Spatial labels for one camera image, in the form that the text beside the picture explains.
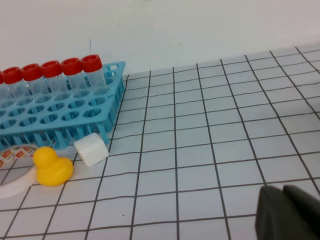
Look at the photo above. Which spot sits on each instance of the white tape roll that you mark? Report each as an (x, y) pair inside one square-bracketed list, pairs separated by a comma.
[(17, 170)]

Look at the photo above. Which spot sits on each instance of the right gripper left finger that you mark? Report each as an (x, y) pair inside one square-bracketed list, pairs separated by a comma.
[(277, 218)]

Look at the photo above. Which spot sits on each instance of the blue test tube rack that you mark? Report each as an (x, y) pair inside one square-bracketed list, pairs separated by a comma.
[(60, 122)]

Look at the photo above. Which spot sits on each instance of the red-capped tube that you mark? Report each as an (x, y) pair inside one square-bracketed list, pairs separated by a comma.
[(73, 69), (2, 87), (53, 72), (14, 79), (93, 68), (34, 77)]

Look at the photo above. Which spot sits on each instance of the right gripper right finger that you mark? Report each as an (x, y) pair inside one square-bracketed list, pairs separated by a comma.
[(307, 205)]

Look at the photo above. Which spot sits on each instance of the checkered white table cloth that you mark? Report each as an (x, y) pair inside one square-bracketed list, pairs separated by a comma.
[(190, 149)]

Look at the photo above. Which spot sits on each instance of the white foam cube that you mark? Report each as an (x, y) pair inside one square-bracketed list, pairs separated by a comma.
[(91, 149)]

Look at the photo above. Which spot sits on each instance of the yellow rubber duck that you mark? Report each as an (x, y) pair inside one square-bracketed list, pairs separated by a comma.
[(51, 169)]

